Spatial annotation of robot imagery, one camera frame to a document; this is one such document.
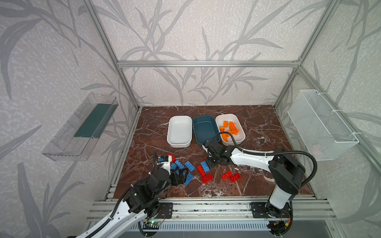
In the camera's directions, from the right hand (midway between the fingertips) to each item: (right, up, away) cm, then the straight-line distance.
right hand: (207, 156), depth 90 cm
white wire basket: (+49, +16, -28) cm, 58 cm away
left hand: (-13, -2, -14) cm, 19 cm away
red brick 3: (-1, -11, -7) cm, 13 cm away
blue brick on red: (-2, -5, -3) cm, 6 cm away
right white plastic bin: (+24, +11, +11) cm, 29 cm away
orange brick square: (+11, +16, +13) cm, 23 cm away
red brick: (-21, -2, +1) cm, 21 cm away
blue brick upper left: (-17, -4, -2) cm, 18 cm away
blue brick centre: (-11, -5, -1) cm, 12 cm away
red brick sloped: (+11, -9, -6) cm, 15 cm away
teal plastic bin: (-1, +16, +18) cm, 24 cm away
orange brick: (+14, +19, +18) cm, 30 cm away
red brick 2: (-4, -8, -3) cm, 9 cm away
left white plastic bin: (-19, +13, +12) cm, 26 cm away
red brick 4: (+15, -11, -5) cm, 20 cm away
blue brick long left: (-21, -5, -3) cm, 21 cm away
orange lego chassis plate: (+18, +16, +12) cm, 27 cm away
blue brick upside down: (-11, -11, -6) cm, 17 cm away
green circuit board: (-29, -29, -18) cm, 45 cm away
